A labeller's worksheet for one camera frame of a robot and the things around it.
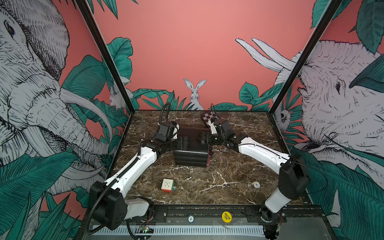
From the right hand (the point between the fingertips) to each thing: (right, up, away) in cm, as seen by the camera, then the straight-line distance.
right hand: (201, 136), depth 84 cm
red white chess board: (+6, +13, +30) cm, 33 cm away
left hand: (-9, -2, -3) cm, 10 cm away
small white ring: (+32, -28, 0) cm, 42 cm away
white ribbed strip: (-10, -44, -14) cm, 47 cm away
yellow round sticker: (+12, -39, -11) cm, 43 cm away
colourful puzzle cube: (-18, -26, -6) cm, 32 cm away
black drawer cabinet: (-5, -7, -4) cm, 9 cm away
